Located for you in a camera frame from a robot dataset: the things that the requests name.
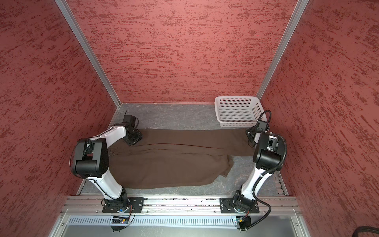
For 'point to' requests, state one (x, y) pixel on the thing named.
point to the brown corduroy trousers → (159, 158)
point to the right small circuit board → (239, 219)
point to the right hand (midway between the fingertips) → (247, 133)
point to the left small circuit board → (119, 220)
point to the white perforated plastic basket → (239, 111)
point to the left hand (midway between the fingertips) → (140, 141)
